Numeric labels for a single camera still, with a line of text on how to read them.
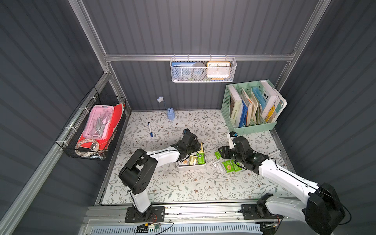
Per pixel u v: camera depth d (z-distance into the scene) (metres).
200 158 0.89
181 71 0.92
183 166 0.88
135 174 0.49
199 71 0.90
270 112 1.02
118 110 0.78
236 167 0.71
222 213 0.75
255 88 0.99
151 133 1.06
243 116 0.96
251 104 0.91
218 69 0.89
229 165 0.89
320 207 0.40
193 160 0.89
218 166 0.89
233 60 0.89
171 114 1.11
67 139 0.60
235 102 0.91
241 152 0.63
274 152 0.96
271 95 0.95
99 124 0.72
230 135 0.76
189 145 0.73
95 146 0.67
